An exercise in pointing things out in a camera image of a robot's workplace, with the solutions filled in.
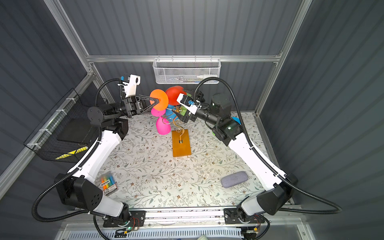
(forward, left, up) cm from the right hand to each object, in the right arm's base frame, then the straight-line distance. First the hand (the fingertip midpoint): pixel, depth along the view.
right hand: (181, 99), depth 60 cm
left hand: (-9, +7, +5) cm, 12 cm away
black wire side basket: (-6, +55, -15) cm, 58 cm away
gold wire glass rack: (+10, +6, -45) cm, 46 cm away
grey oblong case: (-17, -26, -45) cm, 55 cm away
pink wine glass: (+5, +13, -24) cm, 27 cm away
